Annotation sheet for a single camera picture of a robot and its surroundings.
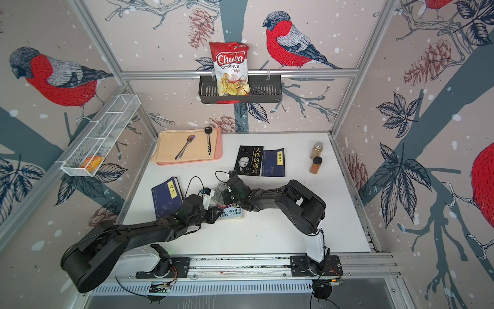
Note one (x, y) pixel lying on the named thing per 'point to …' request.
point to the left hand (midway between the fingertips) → (225, 209)
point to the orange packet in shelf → (92, 163)
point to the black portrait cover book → (249, 160)
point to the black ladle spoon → (208, 130)
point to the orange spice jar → (316, 165)
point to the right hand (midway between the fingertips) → (223, 195)
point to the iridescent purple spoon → (190, 138)
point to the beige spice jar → (316, 150)
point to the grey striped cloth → (218, 195)
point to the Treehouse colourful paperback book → (230, 212)
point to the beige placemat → (170, 143)
